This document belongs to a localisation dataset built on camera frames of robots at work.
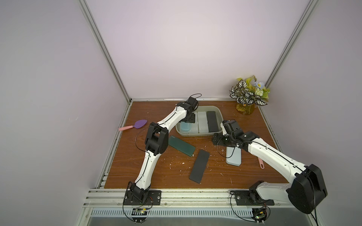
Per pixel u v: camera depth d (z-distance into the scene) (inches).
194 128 38.8
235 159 33.4
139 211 28.3
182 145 36.1
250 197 26.4
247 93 34.5
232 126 24.6
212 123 39.6
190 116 32.8
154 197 29.1
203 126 40.0
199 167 33.6
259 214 27.5
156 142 23.2
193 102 31.9
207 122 40.6
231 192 29.2
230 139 24.0
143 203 27.9
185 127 37.6
